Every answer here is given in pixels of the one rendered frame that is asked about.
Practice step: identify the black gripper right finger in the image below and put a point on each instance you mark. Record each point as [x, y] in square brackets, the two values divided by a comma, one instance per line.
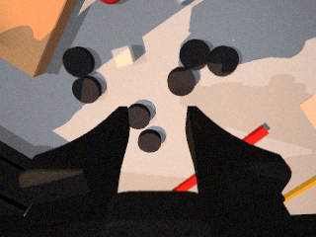
[239, 180]

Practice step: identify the black disc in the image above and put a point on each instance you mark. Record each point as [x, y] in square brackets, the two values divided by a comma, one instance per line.
[223, 61]
[181, 81]
[149, 140]
[87, 89]
[139, 116]
[78, 61]
[195, 54]

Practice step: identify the pale orange flat sheet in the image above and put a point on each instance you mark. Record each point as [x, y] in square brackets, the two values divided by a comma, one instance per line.
[309, 108]

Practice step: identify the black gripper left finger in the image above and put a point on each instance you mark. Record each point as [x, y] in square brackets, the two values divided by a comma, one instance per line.
[75, 181]

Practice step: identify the yellow pencil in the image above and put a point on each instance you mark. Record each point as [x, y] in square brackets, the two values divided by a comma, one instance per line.
[311, 182]

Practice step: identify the red flat bar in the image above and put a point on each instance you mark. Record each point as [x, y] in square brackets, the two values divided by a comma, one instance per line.
[252, 138]

